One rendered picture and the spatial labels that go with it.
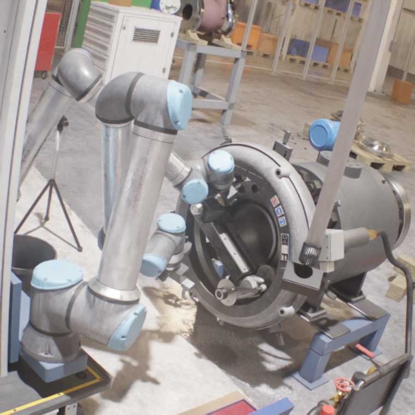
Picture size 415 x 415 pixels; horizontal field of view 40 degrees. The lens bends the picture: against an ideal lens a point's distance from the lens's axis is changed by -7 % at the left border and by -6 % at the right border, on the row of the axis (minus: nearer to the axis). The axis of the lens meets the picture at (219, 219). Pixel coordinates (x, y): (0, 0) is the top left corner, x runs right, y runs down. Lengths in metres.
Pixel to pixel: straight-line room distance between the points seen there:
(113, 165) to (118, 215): 0.20
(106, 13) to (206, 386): 4.38
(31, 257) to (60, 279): 1.05
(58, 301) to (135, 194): 0.38
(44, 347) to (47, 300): 0.16
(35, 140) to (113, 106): 0.59
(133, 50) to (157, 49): 0.28
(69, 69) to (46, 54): 5.62
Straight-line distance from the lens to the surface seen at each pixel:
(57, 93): 2.03
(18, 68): 1.47
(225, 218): 2.49
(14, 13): 1.49
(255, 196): 2.46
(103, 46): 6.09
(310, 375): 2.73
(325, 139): 2.95
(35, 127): 2.07
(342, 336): 2.72
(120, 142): 1.64
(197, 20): 6.43
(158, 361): 2.63
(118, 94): 1.53
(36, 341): 1.76
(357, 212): 2.61
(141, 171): 1.50
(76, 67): 1.90
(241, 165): 2.33
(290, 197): 2.19
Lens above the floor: 1.56
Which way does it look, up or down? 22 degrees down
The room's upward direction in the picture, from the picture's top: 14 degrees clockwise
